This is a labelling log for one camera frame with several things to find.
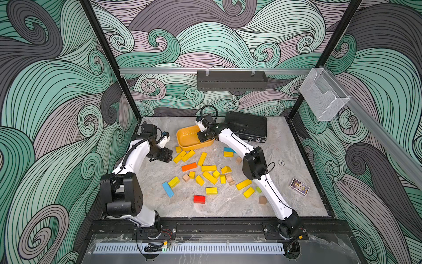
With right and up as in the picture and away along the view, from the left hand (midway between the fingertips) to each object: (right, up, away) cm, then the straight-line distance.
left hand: (162, 154), depth 86 cm
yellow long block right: (+45, -16, +1) cm, 48 cm away
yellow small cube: (+29, -11, +3) cm, 31 cm away
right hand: (+18, +9, +16) cm, 26 cm away
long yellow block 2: (+13, -3, +11) cm, 17 cm away
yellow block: (+26, -19, -2) cm, 33 cm away
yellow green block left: (+7, -15, 0) cm, 16 cm away
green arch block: (+46, -12, -18) cm, 51 cm away
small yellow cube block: (+6, +1, +14) cm, 15 cm away
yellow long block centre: (+21, -4, +12) cm, 25 cm away
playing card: (+74, -17, -1) cm, 76 cm away
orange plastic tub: (+11, +6, +24) cm, 28 cm away
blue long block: (+4, -19, -1) cm, 19 cm away
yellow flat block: (+28, -9, +6) cm, 30 cm away
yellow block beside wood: (+20, -15, +2) cm, 25 cm away
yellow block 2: (+46, -20, -2) cm, 50 cm away
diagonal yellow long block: (+26, -14, +4) cm, 29 cm away
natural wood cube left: (+12, -13, +2) cm, 18 cm away
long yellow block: (+6, -4, +12) cm, 14 cm away
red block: (+20, -22, -5) cm, 30 cm away
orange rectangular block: (+13, -9, +9) cm, 18 cm away
